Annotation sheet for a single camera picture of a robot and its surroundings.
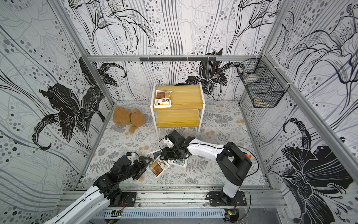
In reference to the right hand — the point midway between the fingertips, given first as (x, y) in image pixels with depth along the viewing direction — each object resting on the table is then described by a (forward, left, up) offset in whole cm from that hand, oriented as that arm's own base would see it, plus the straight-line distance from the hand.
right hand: (164, 157), depth 83 cm
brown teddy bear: (+27, +32, +5) cm, 43 cm away
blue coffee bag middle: (-1, -10, -5) cm, 11 cm away
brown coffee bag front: (-6, +4, -3) cm, 7 cm away
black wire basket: (+39, -64, +23) cm, 78 cm away
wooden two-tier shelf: (+17, -9, +27) cm, 33 cm away
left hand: (-6, +8, -2) cm, 10 cm away
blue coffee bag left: (+3, +7, -4) cm, 9 cm away
